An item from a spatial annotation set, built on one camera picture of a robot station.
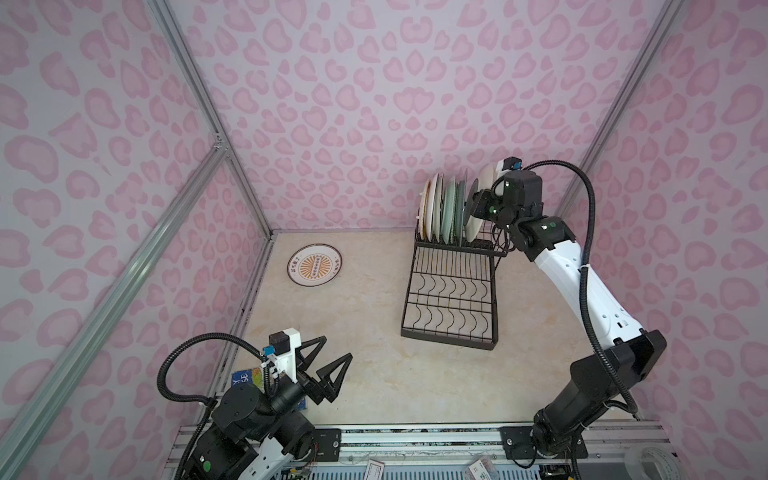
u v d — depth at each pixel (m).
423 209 0.80
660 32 0.72
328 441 0.78
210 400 0.51
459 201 0.79
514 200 0.57
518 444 0.74
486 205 0.67
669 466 0.68
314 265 1.10
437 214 0.78
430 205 0.77
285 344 0.52
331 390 0.53
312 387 0.53
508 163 0.64
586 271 0.48
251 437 0.50
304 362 0.63
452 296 0.99
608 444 0.74
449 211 0.78
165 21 0.69
